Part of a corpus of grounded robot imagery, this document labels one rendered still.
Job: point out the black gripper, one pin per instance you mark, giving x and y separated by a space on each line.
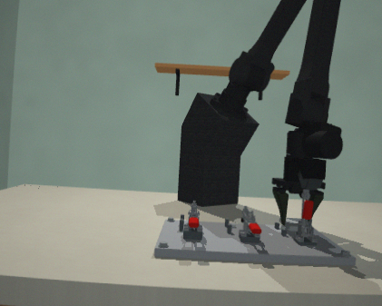
293 187

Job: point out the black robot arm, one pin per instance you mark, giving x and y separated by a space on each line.
310 93

